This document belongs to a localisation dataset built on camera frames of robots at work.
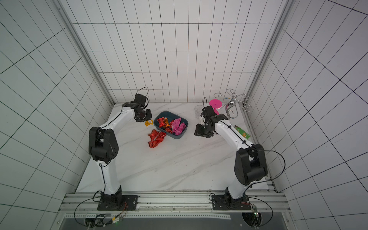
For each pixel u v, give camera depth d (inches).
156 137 38.3
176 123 39.2
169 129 38.4
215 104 32.1
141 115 32.8
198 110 43.4
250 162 18.1
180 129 38.7
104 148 21.2
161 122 39.5
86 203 25.9
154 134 38.3
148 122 37.0
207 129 28.7
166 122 40.0
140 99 30.7
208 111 27.4
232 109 33.9
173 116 41.8
